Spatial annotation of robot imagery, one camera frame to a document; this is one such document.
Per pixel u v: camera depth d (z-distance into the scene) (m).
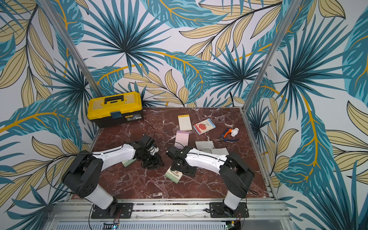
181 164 0.61
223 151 0.95
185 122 1.10
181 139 1.01
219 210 0.74
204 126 1.07
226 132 1.03
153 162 0.78
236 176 0.46
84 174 0.45
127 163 0.90
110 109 0.96
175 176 0.84
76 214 0.74
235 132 1.02
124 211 0.74
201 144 0.98
